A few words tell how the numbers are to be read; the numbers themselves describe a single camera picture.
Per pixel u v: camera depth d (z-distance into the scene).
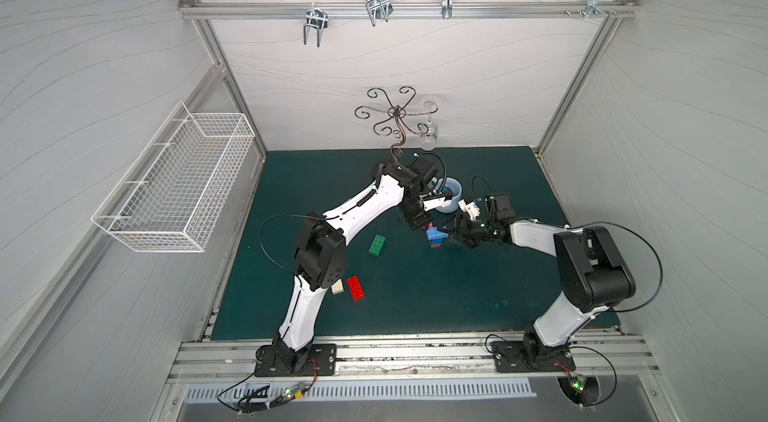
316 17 0.78
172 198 0.68
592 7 0.77
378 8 0.77
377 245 0.93
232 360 0.75
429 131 0.96
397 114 0.88
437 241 0.91
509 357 0.73
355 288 0.84
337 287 0.84
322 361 0.74
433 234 0.89
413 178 0.63
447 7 0.78
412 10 0.78
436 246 0.93
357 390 0.70
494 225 0.75
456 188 1.01
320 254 0.51
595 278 0.47
